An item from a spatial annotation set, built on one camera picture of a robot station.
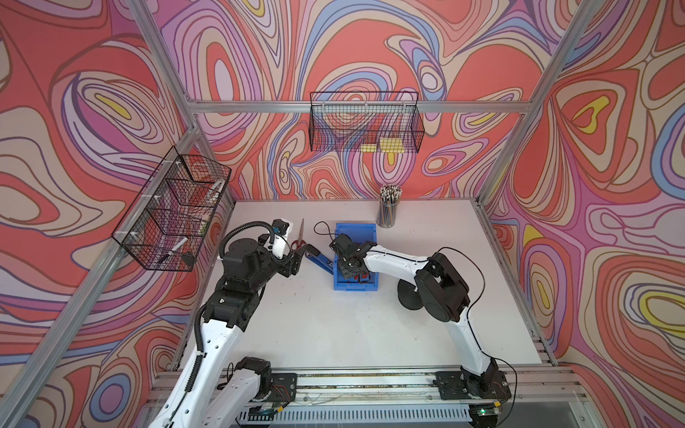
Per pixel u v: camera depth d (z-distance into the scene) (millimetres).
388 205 1010
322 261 959
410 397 731
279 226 576
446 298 541
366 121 960
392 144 908
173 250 731
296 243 1046
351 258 729
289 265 627
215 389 441
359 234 1022
